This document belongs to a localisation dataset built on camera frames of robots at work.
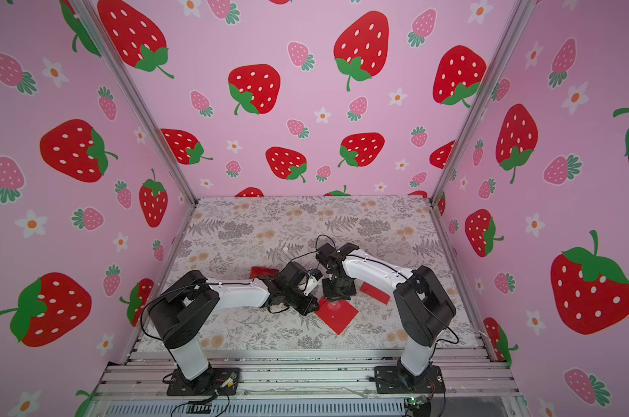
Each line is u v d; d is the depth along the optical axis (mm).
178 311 472
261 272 978
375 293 921
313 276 814
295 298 780
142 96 864
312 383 749
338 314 873
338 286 731
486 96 854
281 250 1037
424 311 459
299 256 763
